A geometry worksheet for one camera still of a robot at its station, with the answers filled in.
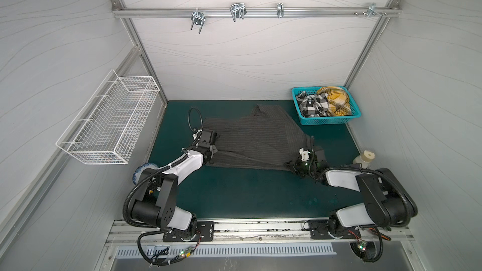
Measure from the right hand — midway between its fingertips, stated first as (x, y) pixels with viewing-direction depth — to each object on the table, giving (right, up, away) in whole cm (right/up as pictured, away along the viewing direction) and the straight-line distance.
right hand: (286, 159), depth 91 cm
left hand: (-39, +8, +2) cm, 39 cm away
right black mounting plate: (+9, -25, -18) cm, 32 cm away
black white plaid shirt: (+18, +27, +14) cm, 36 cm away
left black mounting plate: (-36, -26, -18) cm, 48 cm away
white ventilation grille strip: (-50, -32, -20) cm, 63 cm away
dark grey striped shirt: (-9, +9, +10) cm, 16 cm away
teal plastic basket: (+14, +19, +13) cm, 27 cm away
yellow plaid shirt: (+34, +31, +16) cm, 49 cm away
